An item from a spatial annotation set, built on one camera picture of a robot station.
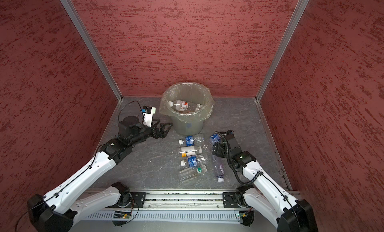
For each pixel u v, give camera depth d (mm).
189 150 881
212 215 775
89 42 874
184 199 758
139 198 743
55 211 382
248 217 705
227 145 619
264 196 485
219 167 811
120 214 725
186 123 851
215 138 915
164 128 633
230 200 740
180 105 897
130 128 530
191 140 897
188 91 940
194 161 813
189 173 831
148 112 611
